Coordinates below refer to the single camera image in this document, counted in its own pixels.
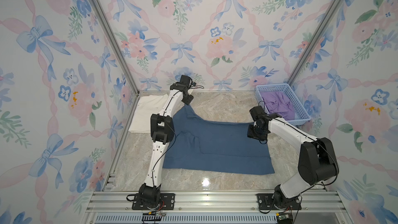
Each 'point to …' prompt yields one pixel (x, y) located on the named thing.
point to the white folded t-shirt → (146, 106)
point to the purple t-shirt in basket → (277, 102)
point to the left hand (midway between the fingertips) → (186, 97)
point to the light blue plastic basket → (301, 114)
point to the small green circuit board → (285, 218)
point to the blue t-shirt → (215, 146)
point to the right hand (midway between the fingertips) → (252, 135)
